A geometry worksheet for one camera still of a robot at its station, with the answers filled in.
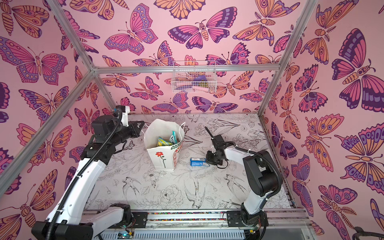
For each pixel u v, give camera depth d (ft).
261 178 1.55
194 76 3.12
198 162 3.03
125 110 2.04
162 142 2.67
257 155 1.68
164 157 2.59
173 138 2.80
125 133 1.98
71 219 1.25
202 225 2.39
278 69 3.03
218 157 2.37
